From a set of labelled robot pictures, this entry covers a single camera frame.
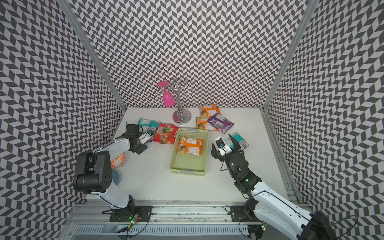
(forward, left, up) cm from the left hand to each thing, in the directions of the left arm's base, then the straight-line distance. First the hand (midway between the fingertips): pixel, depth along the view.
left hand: (137, 144), depth 95 cm
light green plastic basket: (-12, -31, -4) cm, 33 cm away
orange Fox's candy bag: (0, -34, -2) cm, 34 cm away
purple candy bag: (+19, -55, -1) cm, 58 cm away
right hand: (-9, -53, +17) cm, 56 cm away
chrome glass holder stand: (+25, -26, -2) cm, 36 cm away
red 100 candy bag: (+7, -18, +1) cm, 19 cm away
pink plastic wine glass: (+31, -19, +12) cm, 38 cm away
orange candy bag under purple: (+18, -42, -1) cm, 46 cm away
